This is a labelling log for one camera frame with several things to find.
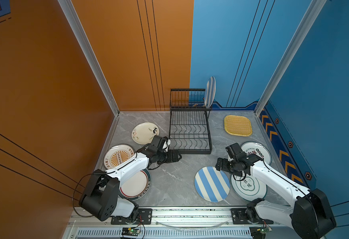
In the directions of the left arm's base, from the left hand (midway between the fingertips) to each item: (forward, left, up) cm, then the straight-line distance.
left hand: (176, 156), depth 86 cm
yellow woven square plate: (+31, -46, -9) cm, 56 cm away
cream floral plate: (+21, +24, -7) cm, 33 cm away
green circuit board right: (-35, -40, -10) cm, 54 cm away
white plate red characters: (+9, -53, -7) cm, 54 cm away
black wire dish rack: (+23, -9, -6) cm, 25 cm away
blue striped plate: (-14, -20, -8) cm, 26 cm away
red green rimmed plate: (-16, +21, -7) cm, 28 cm away
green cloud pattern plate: (-15, -40, -8) cm, 44 cm away
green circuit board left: (-36, +22, -9) cm, 43 cm away
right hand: (-6, -26, -3) cm, 27 cm away
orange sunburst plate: (+6, +40, -8) cm, 41 cm away
